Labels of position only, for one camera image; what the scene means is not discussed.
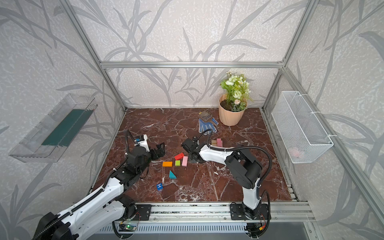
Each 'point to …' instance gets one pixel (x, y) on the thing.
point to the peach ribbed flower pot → (230, 118)
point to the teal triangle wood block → (171, 175)
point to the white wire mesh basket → (302, 137)
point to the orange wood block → (167, 164)
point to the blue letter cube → (160, 186)
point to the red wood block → (179, 156)
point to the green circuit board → (128, 227)
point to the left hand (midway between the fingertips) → (160, 140)
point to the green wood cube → (177, 163)
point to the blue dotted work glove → (205, 126)
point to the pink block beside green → (185, 160)
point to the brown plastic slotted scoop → (206, 115)
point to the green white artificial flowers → (238, 91)
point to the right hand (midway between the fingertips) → (195, 152)
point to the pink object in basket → (295, 152)
